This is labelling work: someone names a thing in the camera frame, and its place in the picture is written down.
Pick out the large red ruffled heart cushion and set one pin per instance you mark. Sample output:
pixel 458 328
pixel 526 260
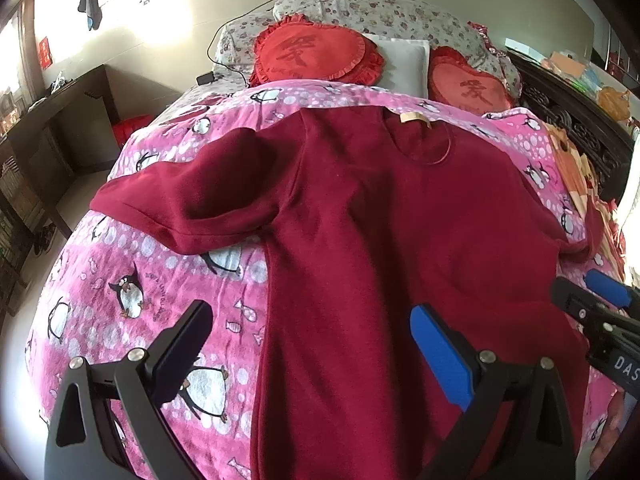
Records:
pixel 310 50

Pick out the small red heart cushion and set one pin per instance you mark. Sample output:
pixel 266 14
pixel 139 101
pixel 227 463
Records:
pixel 470 85

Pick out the dark shelf unit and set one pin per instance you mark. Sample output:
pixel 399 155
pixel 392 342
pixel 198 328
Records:
pixel 17 230

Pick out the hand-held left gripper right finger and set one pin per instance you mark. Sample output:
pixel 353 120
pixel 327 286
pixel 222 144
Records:
pixel 440 350

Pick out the red bundle on floor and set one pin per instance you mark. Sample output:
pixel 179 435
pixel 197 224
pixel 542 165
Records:
pixel 131 131

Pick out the dark wooden desk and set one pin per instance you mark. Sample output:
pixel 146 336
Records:
pixel 55 125

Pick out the carved dark wooden headboard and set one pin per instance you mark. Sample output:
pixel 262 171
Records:
pixel 575 110

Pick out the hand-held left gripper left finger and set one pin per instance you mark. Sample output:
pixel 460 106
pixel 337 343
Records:
pixel 185 340

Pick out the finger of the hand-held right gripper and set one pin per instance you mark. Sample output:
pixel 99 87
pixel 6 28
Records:
pixel 575 297
pixel 610 287

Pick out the pile of colourful packets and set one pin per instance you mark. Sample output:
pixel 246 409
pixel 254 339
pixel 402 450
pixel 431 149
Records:
pixel 570 67

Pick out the black charger adapter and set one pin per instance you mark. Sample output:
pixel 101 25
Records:
pixel 205 79

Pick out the dark red sweater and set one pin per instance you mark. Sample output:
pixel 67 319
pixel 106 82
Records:
pixel 350 235

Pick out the pink penguin print blanket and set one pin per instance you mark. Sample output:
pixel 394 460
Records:
pixel 125 260

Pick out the dark hanging cloth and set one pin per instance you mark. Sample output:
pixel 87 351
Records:
pixel 90 2

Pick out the red wall sticker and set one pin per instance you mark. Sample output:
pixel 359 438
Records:
pixel 45 52

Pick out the white pillow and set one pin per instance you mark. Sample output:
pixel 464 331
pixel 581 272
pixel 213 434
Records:
pixel 405 65

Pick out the red patterned cloth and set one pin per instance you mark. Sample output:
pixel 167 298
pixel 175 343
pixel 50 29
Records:
pixel 484 37

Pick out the orange plastic bag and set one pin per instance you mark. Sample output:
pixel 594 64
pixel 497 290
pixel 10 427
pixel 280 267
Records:
pixel 614 102

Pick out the orange cartoon print cloth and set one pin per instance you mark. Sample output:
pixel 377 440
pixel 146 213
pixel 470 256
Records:
pixel 575 170

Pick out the floral bed sheet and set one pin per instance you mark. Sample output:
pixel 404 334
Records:
pixel 235 40

